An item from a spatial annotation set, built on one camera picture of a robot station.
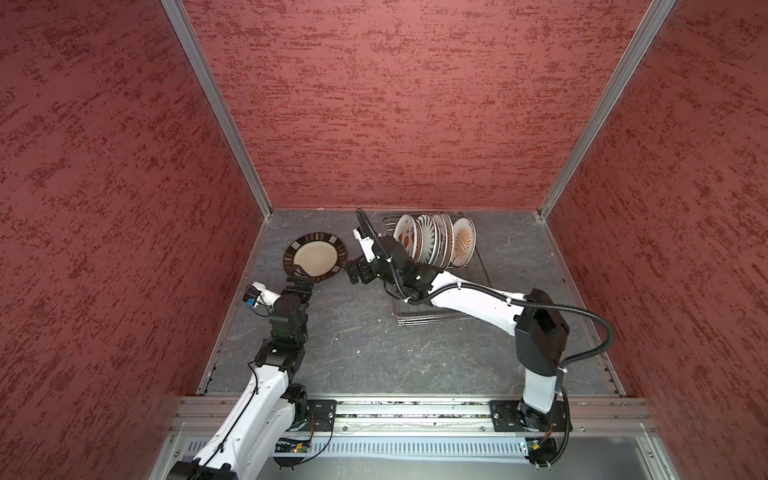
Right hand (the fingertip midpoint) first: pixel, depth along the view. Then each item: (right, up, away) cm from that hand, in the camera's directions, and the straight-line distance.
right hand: (355, 260), depth 81 cm
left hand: (-16, -5, 0) cm, 16 cm away
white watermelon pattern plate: (+15, +8, +17) cm, 24 cm away
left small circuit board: (-14, -45, -9) cm, 49 cm away
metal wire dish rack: (+37, -4, +21) cm, 43 cm away
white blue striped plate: (+25, +6, +9) cm, 27 cm away
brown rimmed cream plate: (-16, 0, +23) cm, 28 cm away
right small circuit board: (+45, -45, -9) cm, 64 cm away
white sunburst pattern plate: (+21, +6, +12) cm, 25 cm away
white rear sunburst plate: (+35, +5, +19) cm, 40 cm away
